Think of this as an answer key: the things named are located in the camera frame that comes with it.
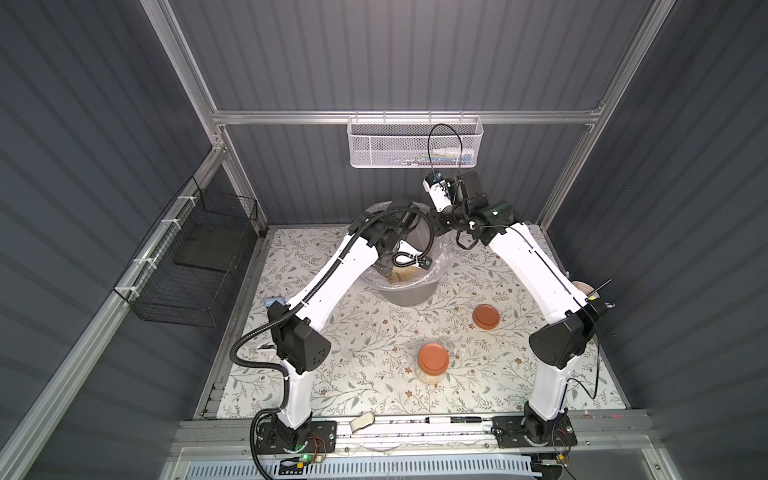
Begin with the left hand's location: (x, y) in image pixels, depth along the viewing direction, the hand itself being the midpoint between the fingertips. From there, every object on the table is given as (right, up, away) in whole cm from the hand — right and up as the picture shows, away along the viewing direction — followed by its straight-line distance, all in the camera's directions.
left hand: (391, 240), depth 79 cm
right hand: (+12, +8, -1) cm, 14 cm away
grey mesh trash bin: (+5, -18, +19) cm, 27 cm away
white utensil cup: (+60, -15, +10) cm, 63 cm away
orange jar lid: (+30, -24, +15) cm, 41 cm away
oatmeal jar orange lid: (+11, -31, -2) cm, 33 cm away
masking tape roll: (-7, -46, -5) cm, 46 cm away
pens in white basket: (+16, +27, +13) cm, 34 cm away
